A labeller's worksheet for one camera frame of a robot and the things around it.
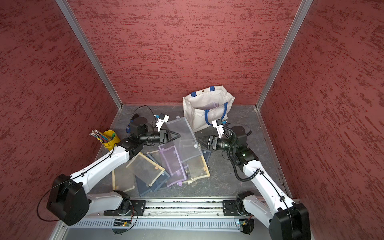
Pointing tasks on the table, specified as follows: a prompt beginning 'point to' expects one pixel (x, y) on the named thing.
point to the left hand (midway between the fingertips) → (179, 139)
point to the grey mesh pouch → (183, 138)
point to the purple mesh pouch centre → (172, 164)
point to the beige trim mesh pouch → (145, 168)
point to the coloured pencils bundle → (99, 135)
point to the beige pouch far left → (123, 179)
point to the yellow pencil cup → (114, 139)
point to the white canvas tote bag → (201, 110)
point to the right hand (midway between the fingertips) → (199, 143)
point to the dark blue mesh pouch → (143, 189)
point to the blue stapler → (128, 129)
